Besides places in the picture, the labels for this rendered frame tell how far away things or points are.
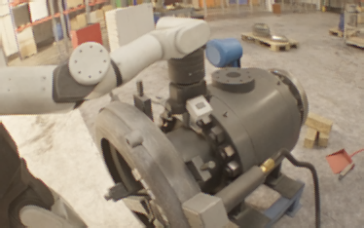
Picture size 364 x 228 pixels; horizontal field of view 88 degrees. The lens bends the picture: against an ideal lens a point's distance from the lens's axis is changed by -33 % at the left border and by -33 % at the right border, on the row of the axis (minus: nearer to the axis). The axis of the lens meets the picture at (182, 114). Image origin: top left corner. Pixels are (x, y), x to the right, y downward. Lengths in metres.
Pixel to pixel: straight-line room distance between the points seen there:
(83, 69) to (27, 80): 0.11
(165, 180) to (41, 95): 0.49
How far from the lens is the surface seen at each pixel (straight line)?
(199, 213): 0.70
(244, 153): 1.03
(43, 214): 0.74
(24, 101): 0.43
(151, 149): 0.78
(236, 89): 1.14
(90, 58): 0.43
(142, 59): 0.50
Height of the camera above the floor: 1.37
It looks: 29 degrees down
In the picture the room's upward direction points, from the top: 8 degrees counter-clockwise
